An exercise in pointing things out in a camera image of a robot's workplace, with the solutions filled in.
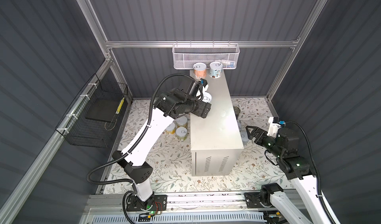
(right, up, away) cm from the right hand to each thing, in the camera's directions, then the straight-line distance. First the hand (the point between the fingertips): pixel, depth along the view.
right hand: (254, 130), depth 72 cm
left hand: (-26, +13, -3) cm, 29 cm away
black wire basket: (-81, +5, +1) cm, 81 cm away
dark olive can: (0, +9, +28) cm, 29 cm away
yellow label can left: (-45, -2, +25) cm, 51 cm away
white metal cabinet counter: (-21, -3, -14) cm, 25 cm away
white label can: (-9, -1, -11) cm, 14 cm away
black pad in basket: (-76, +10, +4) cm, 77 cm away
